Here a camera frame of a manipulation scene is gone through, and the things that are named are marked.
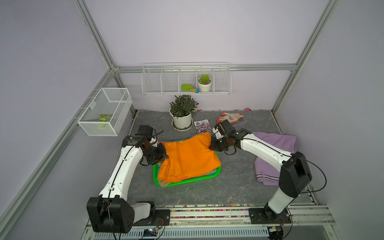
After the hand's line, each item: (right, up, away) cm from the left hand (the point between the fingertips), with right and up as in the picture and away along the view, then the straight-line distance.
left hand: (168, 157), depth 76 cm
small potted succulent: (+19, +43, +15) cm, 49 cm away
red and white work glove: (+42, +22, +40) cm, 62 cm away
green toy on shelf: (+8, +42, +25) cm, 50 cm away
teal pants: (+24, -9, +5) cm, 26 cm away
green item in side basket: (-33, +20, -1) cm, 38 cm away
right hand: (+22, +4, +9) cm, 24 cm away
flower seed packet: (+19, +16, +36) cm, 43 cm away
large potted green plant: (+5, +26, +21) cm, 34 cm away
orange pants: (+10, -2, +7) cm, 13 cm away
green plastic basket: (-6, -13, 0) cm, 14 cm away
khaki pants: (-2, -12, -3) cm, 13 cm away
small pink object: (+57, +30, +48) cm, 80 cm away
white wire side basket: (-35, +23, +7) cm, 42 cm away
